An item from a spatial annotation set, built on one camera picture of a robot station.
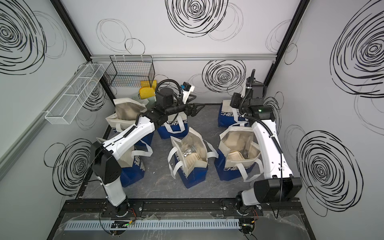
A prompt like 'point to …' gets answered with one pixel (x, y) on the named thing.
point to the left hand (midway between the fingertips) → (199, 100)
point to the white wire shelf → (69, 107)
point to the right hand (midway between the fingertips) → (238, 97)
